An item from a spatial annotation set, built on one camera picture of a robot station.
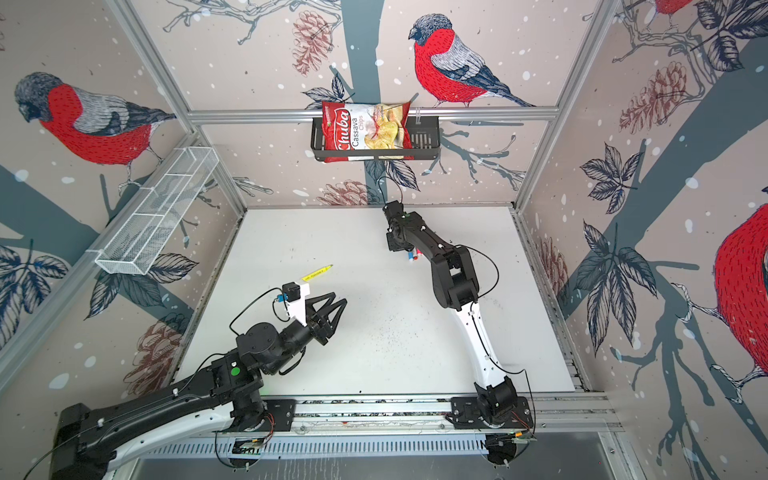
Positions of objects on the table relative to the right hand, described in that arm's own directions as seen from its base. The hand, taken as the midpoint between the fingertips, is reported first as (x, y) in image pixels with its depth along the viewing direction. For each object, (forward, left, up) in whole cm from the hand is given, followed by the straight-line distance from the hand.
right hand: (397, 248), depth 109 cm
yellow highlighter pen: (-13, +27, +2) cm, 30 cm away
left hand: (-36, +11, +26) cm, 46 cm away
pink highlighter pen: (-22, -7, +26) cm, 35 cm away
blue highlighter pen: (-4, -5, +1) cm, 7 cm away
